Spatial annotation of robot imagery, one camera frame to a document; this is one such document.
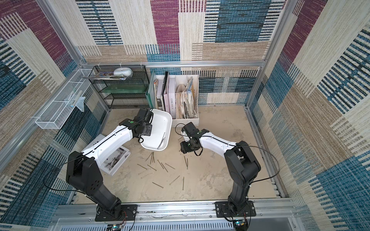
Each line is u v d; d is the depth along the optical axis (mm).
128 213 742
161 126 967
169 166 893
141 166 893
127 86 1074
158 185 827
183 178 851
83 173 443
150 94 854
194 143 662
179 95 970
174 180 848
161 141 918
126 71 890
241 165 471
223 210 732
